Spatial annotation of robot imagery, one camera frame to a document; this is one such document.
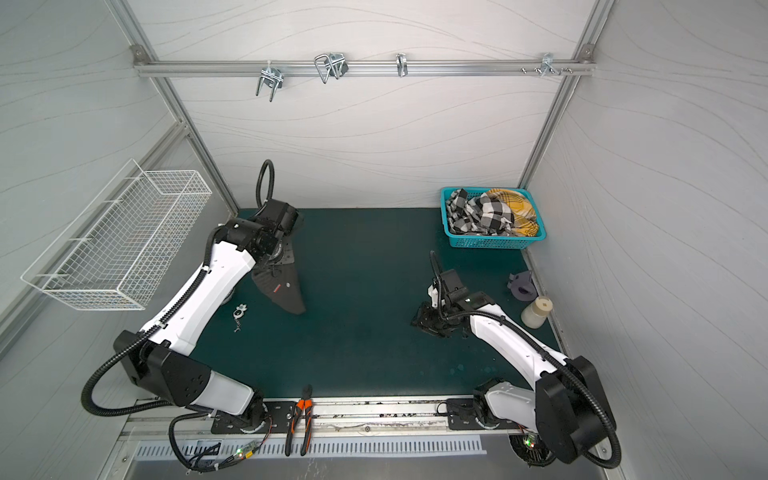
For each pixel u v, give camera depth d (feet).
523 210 3.43
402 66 2.57
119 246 2.25
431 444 2.31
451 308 2.06
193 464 2.21
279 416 2.41
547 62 2.51
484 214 3.35
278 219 1.94
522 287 3.12
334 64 2.51
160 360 1.27
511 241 3.33
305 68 2.48
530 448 2.37
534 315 2.76
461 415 2.40
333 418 2.46
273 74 2.56
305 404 2.46
